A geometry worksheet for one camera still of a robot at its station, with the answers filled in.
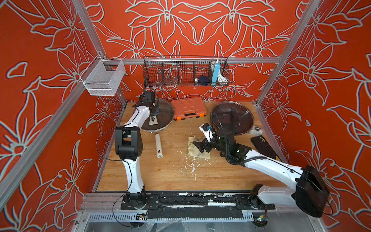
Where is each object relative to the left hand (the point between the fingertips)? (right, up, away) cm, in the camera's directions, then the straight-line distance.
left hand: (153, 109), depth 99 cm
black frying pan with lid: (+53, -5, -10) cm, 54 cm away
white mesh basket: (-32, +21, -7) cm, 39 cm away
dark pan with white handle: (+3, -9, -10) cm, 14 cm away
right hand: (+28, -16, -22) cm, 39 cm away
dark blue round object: (+35, +19, -4) cm, 40 cm away
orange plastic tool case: (+28, +3, +11) cm, 30 cm away
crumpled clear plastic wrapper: (+72, -15, -2) cm, 74 cm away
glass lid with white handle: (+8, +1, +4) cm, 9 cm away
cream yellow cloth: (+28, -27, -10) cm, 40 cm away
